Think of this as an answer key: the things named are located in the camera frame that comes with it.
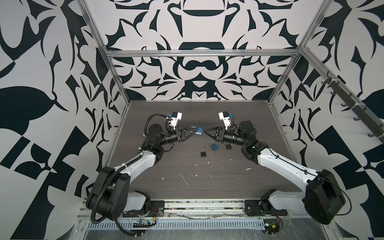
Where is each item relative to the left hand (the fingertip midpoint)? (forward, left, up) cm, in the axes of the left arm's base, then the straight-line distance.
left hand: (198, 128), depth 69 cm
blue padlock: (+1, -1, -2) cm, 2 cm away
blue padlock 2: (+6, -11, -29) cm, 32 cm away
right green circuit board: (-36, -34, -30) cm, 58 cm away
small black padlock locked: (+5, -20, -28) cm, 35 cm away
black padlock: (+1, -4, -29) cm, 29 cm away
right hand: (-2, -3, -1) cm, 3 cm away
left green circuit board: (-33, +27, -31) cm, 53 cm away
